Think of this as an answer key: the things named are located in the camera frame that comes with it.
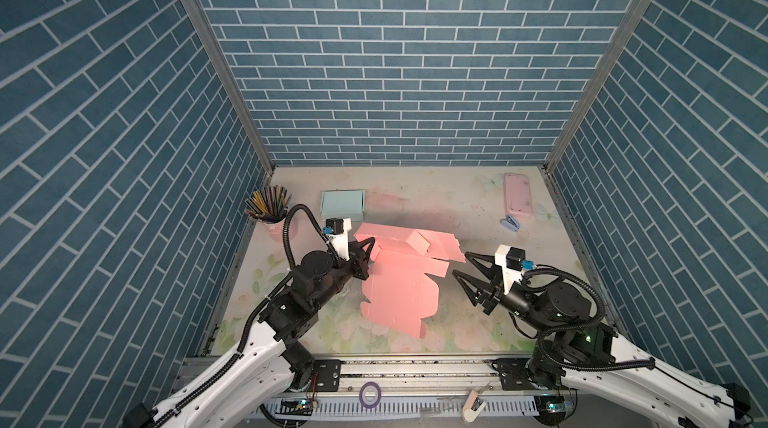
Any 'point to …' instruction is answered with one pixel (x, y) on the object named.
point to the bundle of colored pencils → (269, 204)
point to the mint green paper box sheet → (342, 204)
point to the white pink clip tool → (468, 414)
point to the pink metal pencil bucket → (276, 230)
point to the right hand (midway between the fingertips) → (457, 261)
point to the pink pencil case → (517, 195)
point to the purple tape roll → (365, 405)
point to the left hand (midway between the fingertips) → (376, 241)
